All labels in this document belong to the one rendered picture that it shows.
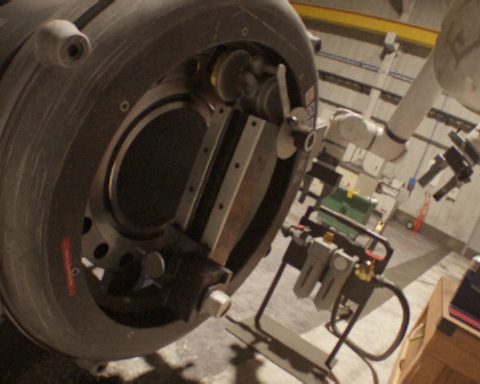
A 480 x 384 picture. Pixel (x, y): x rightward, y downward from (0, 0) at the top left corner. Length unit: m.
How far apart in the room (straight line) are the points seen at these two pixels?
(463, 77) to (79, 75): 0.38
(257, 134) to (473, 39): 0.38
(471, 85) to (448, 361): 0.97
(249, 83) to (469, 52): 0.38
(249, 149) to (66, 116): 0.34
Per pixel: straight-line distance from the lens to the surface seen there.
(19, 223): 0.43
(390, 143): 1.17
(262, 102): 0.65
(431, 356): 1.24
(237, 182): 0.64
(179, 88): 0.66
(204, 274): 0.60
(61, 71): 0.40
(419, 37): 12.10
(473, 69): 0.38
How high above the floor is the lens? 0.73
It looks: 11 degrees down
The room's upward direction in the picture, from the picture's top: 23 degrees clockwise
